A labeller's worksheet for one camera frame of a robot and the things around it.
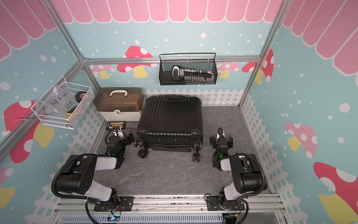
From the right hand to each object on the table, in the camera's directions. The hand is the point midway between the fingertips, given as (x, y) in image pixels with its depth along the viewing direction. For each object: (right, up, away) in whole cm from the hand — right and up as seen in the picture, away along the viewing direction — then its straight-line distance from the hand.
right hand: (222, 135), depth 93 cm
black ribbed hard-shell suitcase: (-34, +8, -11) cm, 37 cm away
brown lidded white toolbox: (-78, +23, +20) cm, 84 cm away
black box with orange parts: (-81, +6, +13) cm, 83 cm away
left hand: (-65, +1, 0) cm, 65 cm away
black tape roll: (-86, +24, -14) cm, 90 cm away
